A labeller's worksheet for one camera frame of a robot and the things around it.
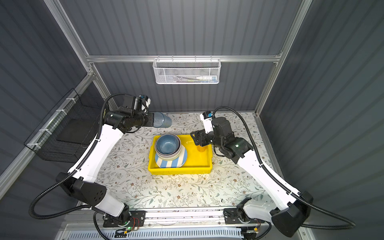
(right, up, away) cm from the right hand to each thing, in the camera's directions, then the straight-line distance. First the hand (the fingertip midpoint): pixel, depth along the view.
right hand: (198, 133), depth 72 cm
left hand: (-24, +8, +5) cm, 26 cm away
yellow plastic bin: (-1, -20, +22) cm, 30 cm away
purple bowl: (-18, -13, +11) cm, 25 cm away
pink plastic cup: (+2, -11, +24) cm, 27 cm away
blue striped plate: (-14, -19, +15) cm, 28 cm away
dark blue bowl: (-19, -8, +19) cm, 28 cm away
